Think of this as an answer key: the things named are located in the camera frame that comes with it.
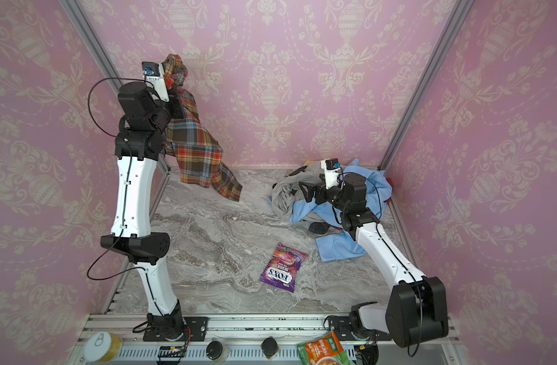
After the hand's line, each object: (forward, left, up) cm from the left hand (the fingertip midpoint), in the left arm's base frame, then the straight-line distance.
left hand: (172, 88), depth 67 cm
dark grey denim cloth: (-16, -49, -52) cm, 73 cm away
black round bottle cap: (-58, -31, -47) cm, 81 cm away
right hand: (-12, -43, -25) cm, 52 cm away
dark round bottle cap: (-60, -15, -44) cm, 76 cm away
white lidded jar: (-59, +19, -50) cm, 80 cm away
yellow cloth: (+23, -46, -50) cm, 72 cm away
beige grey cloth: (-1, -35, -45) cm, 57 cm away
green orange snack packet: (-59, -47, -51) cm, 91 cm away
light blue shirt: (-23, -56, -52) cm, 81 cm away
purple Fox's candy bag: (-35, -33, -50) cm, 70 cm away
